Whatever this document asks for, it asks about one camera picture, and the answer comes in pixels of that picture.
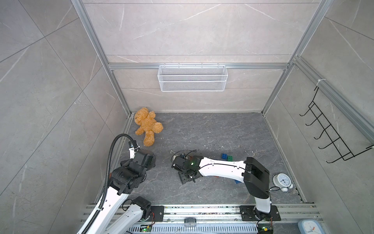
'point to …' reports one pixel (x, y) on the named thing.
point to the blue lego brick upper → (224, 156)
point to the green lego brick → (230, 158)
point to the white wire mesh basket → (192, 78)
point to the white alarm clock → (283, 181)
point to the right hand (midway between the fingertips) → (187, 177)
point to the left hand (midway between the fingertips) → (142, 157)
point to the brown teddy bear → (148, 125)
